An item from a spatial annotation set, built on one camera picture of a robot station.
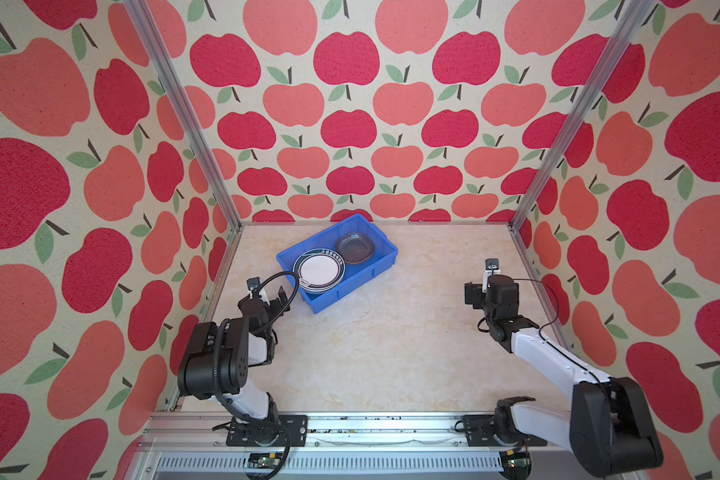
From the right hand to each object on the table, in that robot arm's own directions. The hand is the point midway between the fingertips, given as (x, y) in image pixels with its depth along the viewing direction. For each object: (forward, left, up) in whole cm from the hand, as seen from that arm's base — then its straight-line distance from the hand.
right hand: (497, 283), depth 88 cm
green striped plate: (+5, +56, -8) cm, 57 cm away
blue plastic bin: (+18, +56, -7) cm, 59 cm away
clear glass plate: (+20, +45, -11) cm, 51 cm away
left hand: (-6, +69, -6) cm, 70 cm away
